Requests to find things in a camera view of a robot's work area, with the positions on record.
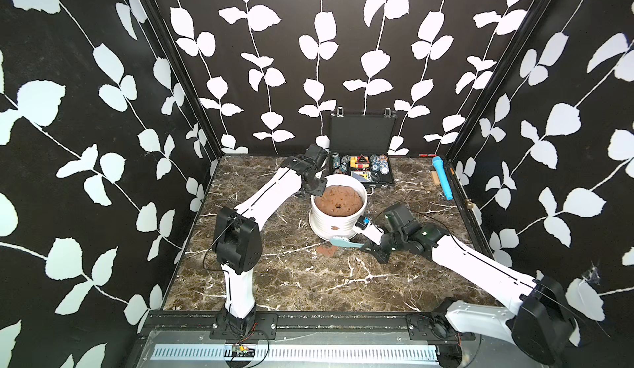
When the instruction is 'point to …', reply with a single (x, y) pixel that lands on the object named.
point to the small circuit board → (242, 351)
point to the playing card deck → (361, 176)
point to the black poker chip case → (362, 143)
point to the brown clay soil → (338, 200)
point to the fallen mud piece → (328, 251)
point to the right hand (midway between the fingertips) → (361, 243)
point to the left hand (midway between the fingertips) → (318, 183)
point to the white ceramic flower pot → (327, 226)
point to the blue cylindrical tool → (440, 167)
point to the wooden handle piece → (435, 178)
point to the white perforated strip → (299, 352)
